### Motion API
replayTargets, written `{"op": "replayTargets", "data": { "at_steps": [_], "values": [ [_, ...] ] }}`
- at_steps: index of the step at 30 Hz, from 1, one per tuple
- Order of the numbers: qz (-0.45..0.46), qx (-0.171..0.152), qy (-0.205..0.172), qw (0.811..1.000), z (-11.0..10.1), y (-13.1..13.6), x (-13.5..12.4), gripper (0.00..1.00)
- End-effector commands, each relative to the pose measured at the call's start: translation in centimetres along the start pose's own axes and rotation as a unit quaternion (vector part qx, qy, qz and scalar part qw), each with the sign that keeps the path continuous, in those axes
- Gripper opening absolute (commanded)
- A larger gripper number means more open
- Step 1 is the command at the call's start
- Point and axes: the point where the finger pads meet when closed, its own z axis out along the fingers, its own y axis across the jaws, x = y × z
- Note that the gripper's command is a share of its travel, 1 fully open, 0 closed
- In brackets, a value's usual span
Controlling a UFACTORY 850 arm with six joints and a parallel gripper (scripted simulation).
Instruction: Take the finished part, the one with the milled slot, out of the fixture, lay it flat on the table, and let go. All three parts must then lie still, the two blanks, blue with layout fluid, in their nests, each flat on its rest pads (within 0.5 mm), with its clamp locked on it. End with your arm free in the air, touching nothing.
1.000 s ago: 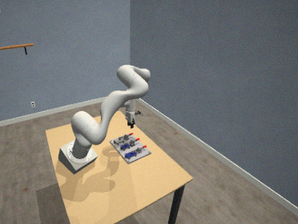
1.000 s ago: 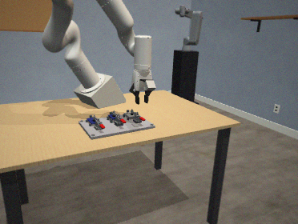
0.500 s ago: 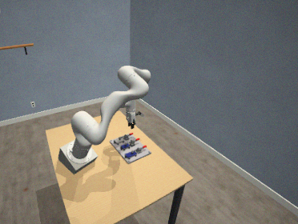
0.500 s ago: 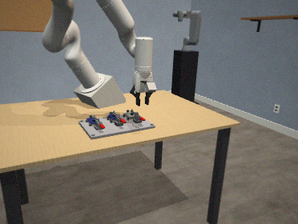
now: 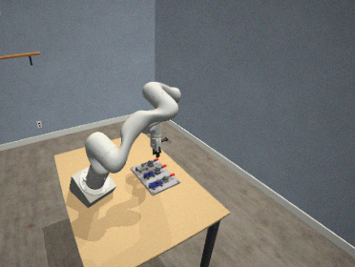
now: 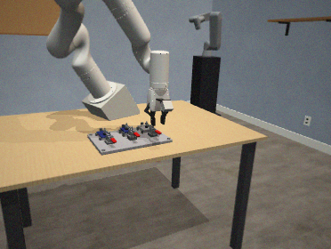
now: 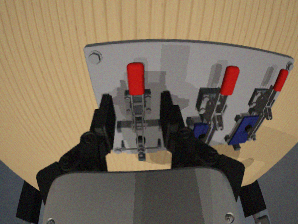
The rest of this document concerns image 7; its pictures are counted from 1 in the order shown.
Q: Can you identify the blue rectangular block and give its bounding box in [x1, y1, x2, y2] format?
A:
[192, 117, 209, 139]
[227, 114, 259, 145]

